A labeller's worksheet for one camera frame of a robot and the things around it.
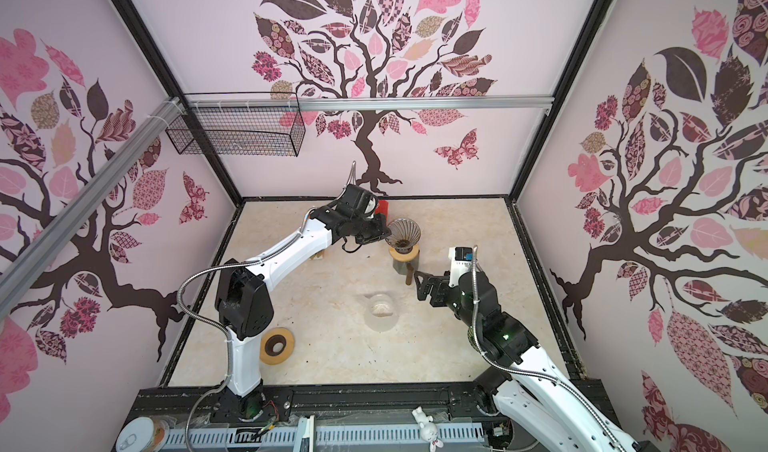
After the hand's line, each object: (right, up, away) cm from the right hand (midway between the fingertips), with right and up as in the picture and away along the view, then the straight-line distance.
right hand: (430, 271), depth 73 cm
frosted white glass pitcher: (-13, -15, +17) cm, 26 cm away
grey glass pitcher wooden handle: (-4, -3, +17) cm, 18 cm away
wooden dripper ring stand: (-6, +1, +18) cm, 19 cm away
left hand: (-10, +9, +13) cm, 19 cm away
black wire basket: (-59, +45, +22) cm, 77 cm away
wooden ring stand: (-42, -22, +8) cm, 48 cm away
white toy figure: (-1, -36, -5) cm, 37 cm away
